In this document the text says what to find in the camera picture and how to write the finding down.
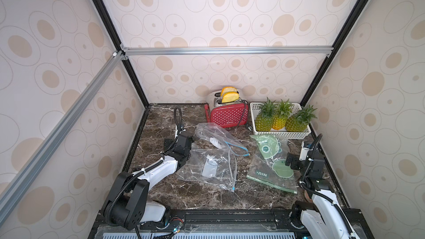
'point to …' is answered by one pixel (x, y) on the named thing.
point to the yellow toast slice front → (230, 97)
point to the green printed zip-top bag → (267, 162)
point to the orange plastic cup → (307, 197)
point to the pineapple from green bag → (264, 120)
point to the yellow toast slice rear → (227, 89)
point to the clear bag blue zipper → (212, 134)
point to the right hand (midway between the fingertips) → (299, 154)
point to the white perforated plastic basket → (277, 133)
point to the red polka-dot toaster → (225, 115)
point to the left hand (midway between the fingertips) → (179, 136)
